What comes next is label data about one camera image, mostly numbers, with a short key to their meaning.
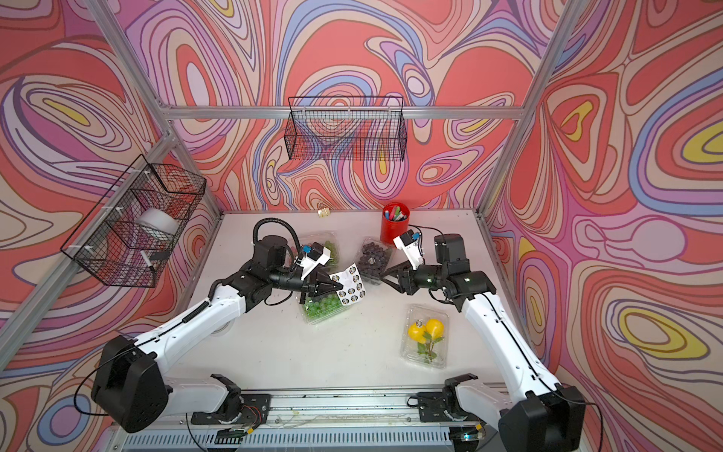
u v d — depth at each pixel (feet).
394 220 3.41
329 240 3.41
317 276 2.18
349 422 2.41
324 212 3.89
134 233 2.57
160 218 2.44
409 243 2.11
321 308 2.88
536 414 1.24
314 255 2.05
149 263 2.40
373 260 3.15
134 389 1.30
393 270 2.20
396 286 2.22
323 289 2.25
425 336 2.70
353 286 2.32
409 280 2.06
